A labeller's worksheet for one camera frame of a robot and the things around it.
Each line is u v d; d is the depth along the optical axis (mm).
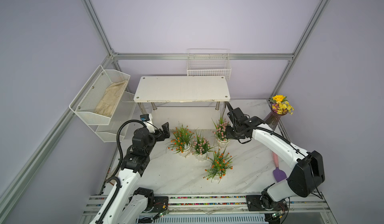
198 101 747
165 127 712
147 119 628
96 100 792
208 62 931
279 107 839
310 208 735
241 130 583
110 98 801
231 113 649
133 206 565
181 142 766
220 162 731
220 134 763
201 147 798
